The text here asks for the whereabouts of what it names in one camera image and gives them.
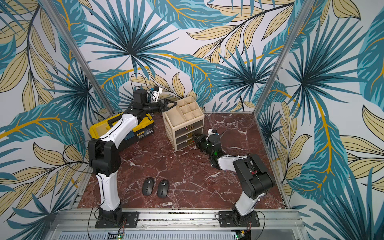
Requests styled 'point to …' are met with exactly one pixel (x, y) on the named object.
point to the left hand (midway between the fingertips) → (174, 105)
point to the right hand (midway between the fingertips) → (191, 134)
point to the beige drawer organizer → (181, 121)
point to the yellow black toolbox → (144, 127)
